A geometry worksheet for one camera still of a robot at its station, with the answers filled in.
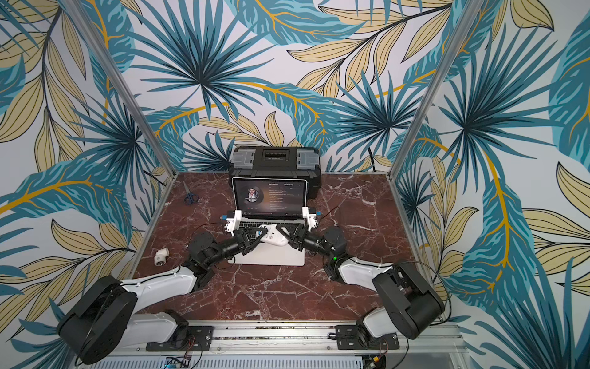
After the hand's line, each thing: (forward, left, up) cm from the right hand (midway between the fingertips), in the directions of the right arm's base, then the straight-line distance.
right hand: (277, 230), depth 74 cm
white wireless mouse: (-3, +1, 0) cm, 3 cm away
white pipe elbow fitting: (+1, +46, -18) cm, 49 cm away
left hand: (-2, +3, -1) cm, 3 cm away
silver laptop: (+22, +8, -13) cm, 27 cm away
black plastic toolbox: (+37, +1, -4) cm, 38 cm away
